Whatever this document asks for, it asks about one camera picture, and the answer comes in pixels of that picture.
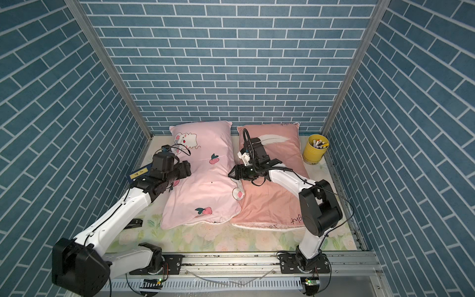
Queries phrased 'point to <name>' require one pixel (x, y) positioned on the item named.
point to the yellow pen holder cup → (315, 146)
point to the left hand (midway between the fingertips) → (189, 165)
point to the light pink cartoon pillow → (213, 192)
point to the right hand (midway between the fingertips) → (235, 176)
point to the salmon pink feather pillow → (271, 205)
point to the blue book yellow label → (140, 172)
